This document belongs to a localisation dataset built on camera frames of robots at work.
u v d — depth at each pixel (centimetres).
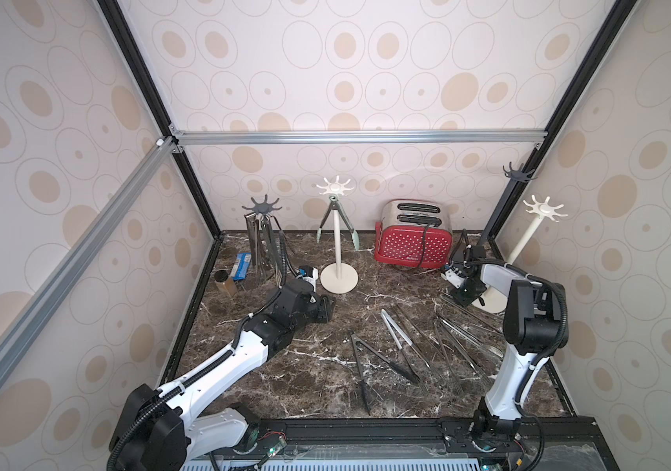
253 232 70
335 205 77
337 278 106
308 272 71
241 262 108
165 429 38
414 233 97
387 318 94
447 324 95
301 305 60
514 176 81
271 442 73
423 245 99
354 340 90
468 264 78
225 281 95
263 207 71
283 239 117
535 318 54
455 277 93
